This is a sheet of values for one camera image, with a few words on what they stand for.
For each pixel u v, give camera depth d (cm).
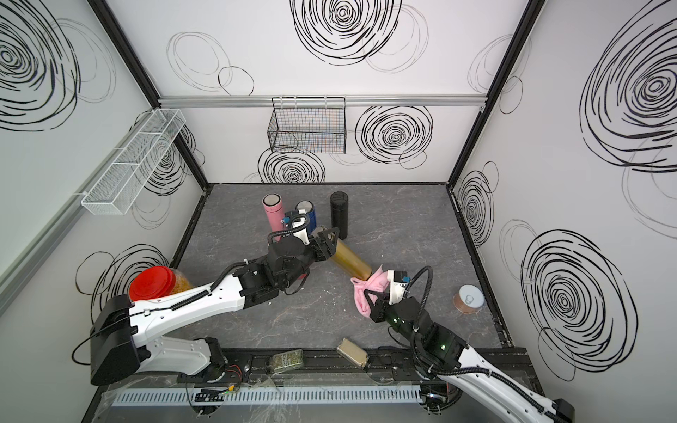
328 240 65
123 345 39
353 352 74
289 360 72
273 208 86
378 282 74
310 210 85
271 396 77
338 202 87
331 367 75
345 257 72
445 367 55
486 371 53
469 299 81
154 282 93
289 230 48
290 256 52
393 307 68
